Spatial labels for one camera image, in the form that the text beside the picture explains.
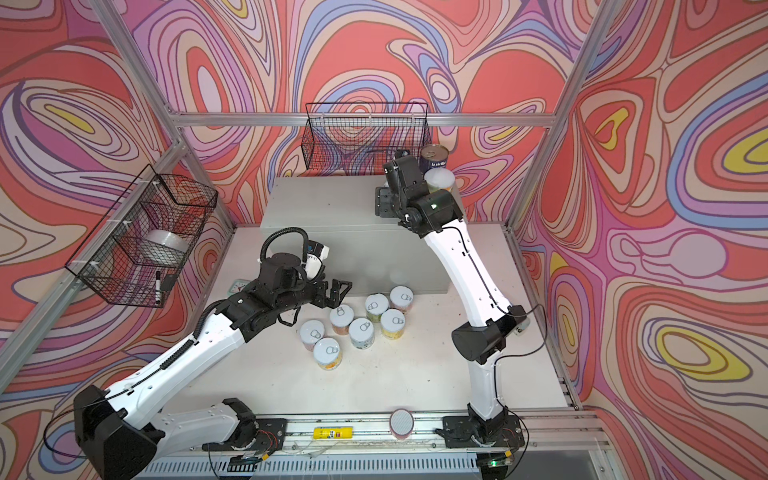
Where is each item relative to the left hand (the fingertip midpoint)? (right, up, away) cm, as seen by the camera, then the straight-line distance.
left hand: (342, 278), depth 75 cm
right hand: (+14, +19, 0) cm, 23 cm away
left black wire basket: (-52, +5, -9) cm, 53 cm away
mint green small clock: (-39, -5, +24) cm, 46 cm away
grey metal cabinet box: (+6, +7, +12) cm, 15 cm away
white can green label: (+8, -10, +16) cm, 21 cm away
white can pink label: (-11, -16, +10) cm, 22 cm away
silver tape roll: (-43, +8, -4) cm, 44 cm away
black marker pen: (-45, -2, -3) cm, 45 cm away
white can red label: (+16, -8, +19) cm, 26 cm away
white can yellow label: (+13, -14, +12) cm, 23 cm away
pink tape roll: (+15, -34, -4) cm, 38 cm away
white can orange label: (-3, -13, +14) cm, 19 cm away
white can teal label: (+4, -17, +11) cm, 21 cm away
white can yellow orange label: (-5, -22, +8) cm, 23 cm away
